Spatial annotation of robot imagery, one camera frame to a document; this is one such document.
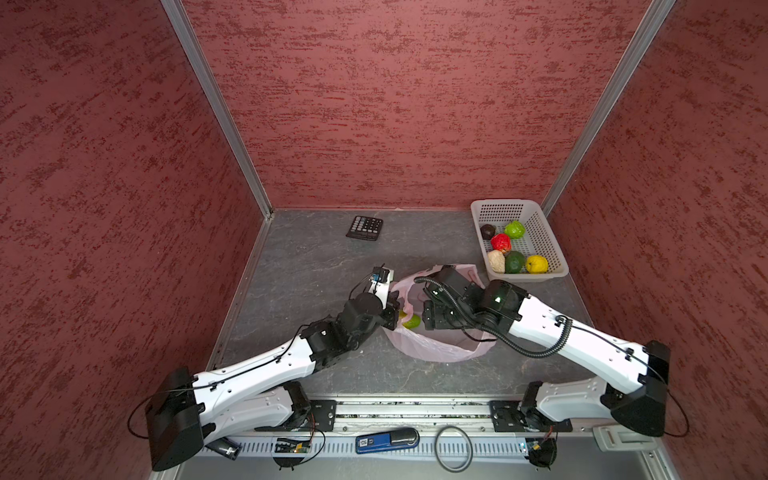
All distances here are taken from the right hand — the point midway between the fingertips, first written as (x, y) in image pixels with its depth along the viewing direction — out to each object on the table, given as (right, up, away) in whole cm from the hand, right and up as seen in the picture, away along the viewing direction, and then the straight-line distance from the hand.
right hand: (436, 324), depth 73 cm
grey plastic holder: (+42, -26, -4) cm, 49 cm away
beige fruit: (+25, +14, +27) cm, 39 cm away
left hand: (-10, +6, +3) cm, 12 cm away
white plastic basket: (+43, +22, +34) cm, 59 cm away
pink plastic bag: (-5, -3, -4) cm, 7 cm away
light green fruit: (+34, +25, +35) cm, 55 cm away
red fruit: (+28, +20, +31) cm, 46 cm away
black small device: (-50, -27, -4) cm, 58 cm away
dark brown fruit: (+24, +24, +36) cm, 50 cm away
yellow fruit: (+38, +13, +26) cm, 48 cm away
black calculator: (-22, +26, +41) cm, 53 cm away
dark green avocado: (+31, +13, +27) cm, 43 cm away
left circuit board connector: (-37, -30, 0) cm, 48 cm away
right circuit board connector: (+26, -31, -2) cm, 40 cm away
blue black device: (-10, -25, -6) cm, 28 cm away
